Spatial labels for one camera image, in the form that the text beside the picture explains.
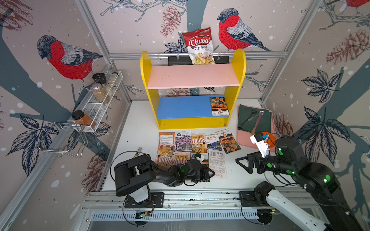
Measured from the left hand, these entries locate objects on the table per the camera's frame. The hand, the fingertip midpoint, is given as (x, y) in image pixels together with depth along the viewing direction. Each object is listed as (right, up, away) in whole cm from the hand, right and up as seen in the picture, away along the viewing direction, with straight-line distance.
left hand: (217, 175), depth 76 cm
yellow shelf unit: (-12, +34, +19) cm, 41 cm away
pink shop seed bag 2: (-20, +6, +12) cm, 24 cm away
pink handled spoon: (+41, +33, +34) cm, 63 cm away
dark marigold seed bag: (-5, +3, +11) cm, 13 cm away
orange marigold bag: (+6, +38, +22) cm, 44 cm away
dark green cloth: (+29, +34, +35) cm, 57 cm away
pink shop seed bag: (-31, +6, +13) cm, 34 cm away
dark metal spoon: (+36, +34, +35) cm, 60 cm away
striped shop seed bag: (-9, +14, +19) cm, 25 cm away
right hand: (+8, +15, -15) cm, 22 cm away
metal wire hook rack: (-67, +23, -18) cm, 73 cm away
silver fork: (-47, +10, +14) cm, 50 cm away
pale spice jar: (-62, +55, +10) cm, 83 cm away
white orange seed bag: (-31, +16, +22) cm, 41 cm away
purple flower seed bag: (-19, +14, +19) cm, 31 cm away
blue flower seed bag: (+1, +13, +19) cm, 23 cm away
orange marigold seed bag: (+11, +14, +20) cm, 27 cm away
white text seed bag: (+2, +3, +9) cm, 10 cm away
